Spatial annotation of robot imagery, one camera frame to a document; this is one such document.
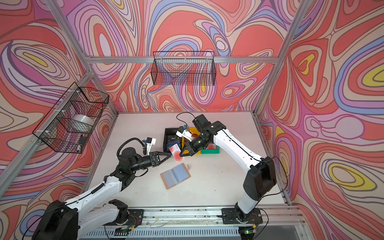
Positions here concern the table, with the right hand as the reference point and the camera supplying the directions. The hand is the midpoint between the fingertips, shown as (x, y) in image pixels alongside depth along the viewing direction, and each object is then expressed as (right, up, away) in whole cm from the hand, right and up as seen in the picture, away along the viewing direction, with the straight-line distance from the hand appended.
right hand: (184, 157), depth 73 cm
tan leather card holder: (-6, -14, +15) cm, 21 cm away
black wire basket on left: (-59, +15, +1) cm, 61 cm away
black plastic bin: (-14, +3, +26) cm, 29 cm away
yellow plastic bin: (+5, +12, -4) cm, 14 cm away
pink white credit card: (-4, +3, -1) cm, 5 cm away
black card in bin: (-9, +7, +29) cm, 31 cm away
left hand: (-7, 0, -1) cm, 7 cm away
